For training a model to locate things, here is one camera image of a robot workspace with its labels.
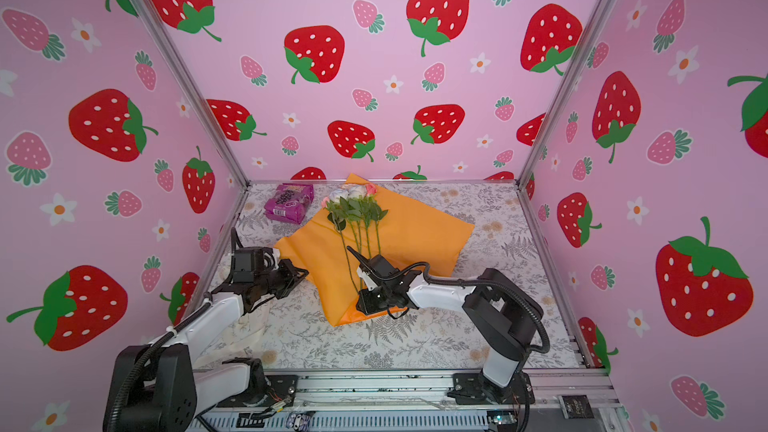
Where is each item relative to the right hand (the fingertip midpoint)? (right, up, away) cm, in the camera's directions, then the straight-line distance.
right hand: (355, 307), depth 84 cm
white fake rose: (-12, +28, +25) cm, 40 cm away
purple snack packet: (-28, +31, +23) cm, 47 cm away
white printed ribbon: (-32, -9, -3) cm, 33 cm away
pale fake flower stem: (-6, +28, +23) cm, 36 cm away
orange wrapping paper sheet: (-14, +13, +15) cm, 24 cm away
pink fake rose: (+3, +28, +26) cm, 38 cm away
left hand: (-14, +10, +2) cm, 18 cm away
